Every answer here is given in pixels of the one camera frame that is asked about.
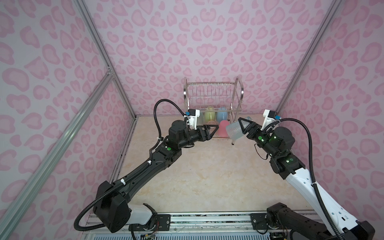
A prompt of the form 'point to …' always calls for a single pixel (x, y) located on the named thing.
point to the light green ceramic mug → (209, 115)
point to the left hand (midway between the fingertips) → (216, 125)
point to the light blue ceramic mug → (222, 116)
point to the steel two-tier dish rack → (219, 103)
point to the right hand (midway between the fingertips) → (242, 119)
